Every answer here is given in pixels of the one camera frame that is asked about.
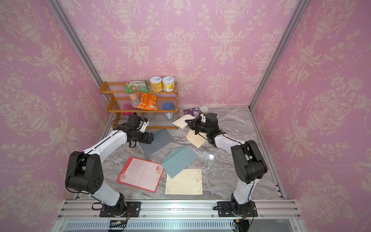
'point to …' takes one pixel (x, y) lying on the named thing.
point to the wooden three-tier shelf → (161, 105)
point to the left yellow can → (156, 82)
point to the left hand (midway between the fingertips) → (147, 137)
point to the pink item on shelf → (127, 106)
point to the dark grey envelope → (161, 138)
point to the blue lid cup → (169, 106)
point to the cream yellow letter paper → (188, 181)
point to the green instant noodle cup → (204, 109)
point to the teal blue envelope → (178, 159)
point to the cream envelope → (180, 122)
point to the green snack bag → (141, 86)
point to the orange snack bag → (148, 102)
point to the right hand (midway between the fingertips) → (184, 119)
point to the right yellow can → (168, 83)
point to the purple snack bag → (194, 111)
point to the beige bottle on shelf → (135, 101)
